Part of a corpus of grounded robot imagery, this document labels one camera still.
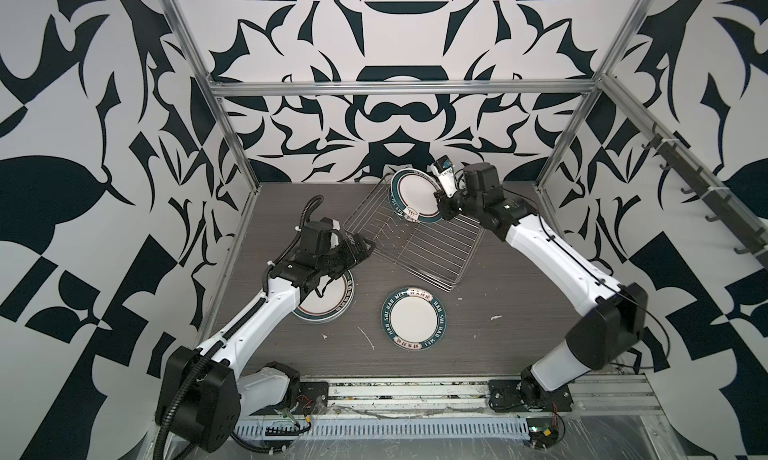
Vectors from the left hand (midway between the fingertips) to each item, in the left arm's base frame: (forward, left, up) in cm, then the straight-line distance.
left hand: (367, 245), depth 80 cm
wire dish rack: (+8, -23, -17) cm, 30 cm away
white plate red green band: (-10, +10, -15) cm, 21 cm away
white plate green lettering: (+11, -12, +8) cm, 18 cm away
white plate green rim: (-13, -12, -17) cm, 25 cm away
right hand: (+11, -19, +10) cm, 24 cm away
